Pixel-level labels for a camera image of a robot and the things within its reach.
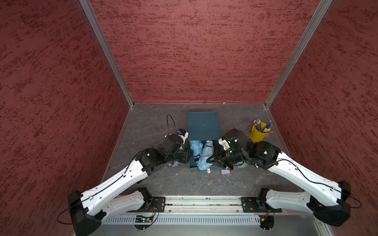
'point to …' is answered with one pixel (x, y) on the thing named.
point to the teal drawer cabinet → (203, 126)
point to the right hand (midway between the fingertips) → (207, 165)
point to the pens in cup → (257, 123)
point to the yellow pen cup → (257, 136)
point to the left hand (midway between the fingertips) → (188, 155)
